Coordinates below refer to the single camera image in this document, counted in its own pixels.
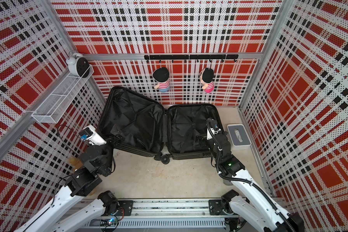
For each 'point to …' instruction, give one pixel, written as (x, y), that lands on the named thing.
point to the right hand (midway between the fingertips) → (205, 128)
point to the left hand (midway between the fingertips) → (114, 128)
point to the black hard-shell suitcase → (143, 124)
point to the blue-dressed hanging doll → (161, 77)
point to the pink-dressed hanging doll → (206, 76)
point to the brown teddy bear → (76, 162)
